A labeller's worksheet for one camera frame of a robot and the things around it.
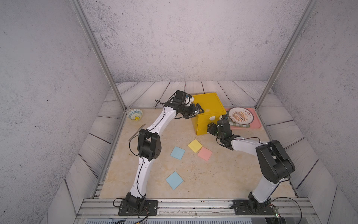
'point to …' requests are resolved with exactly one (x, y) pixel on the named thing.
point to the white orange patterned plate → (241, 115)
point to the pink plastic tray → (255, 123)
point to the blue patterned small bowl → (135, 114)
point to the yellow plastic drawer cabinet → (213, 108)
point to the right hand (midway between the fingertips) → (211, 125)
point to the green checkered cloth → (242, 125)
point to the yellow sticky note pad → (195, 145)
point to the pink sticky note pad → (204, 153)
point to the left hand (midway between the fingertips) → (202, 113)
